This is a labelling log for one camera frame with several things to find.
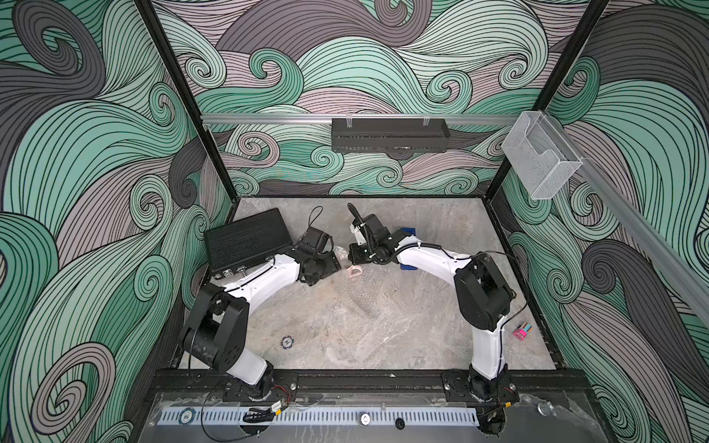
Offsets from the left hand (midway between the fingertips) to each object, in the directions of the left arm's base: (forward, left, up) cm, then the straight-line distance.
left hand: (333, 266), depth 88 cm
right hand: (+3, -4, -1) cm, 5 cm away
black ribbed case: (+13, +33, -4) cm, 36 cm away
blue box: (+17, -29, -3) cm, 34 cm away
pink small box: (-18, -58, -6) cm, 61 cm away
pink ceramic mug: (0, -7, -2) cm, 7 cm away
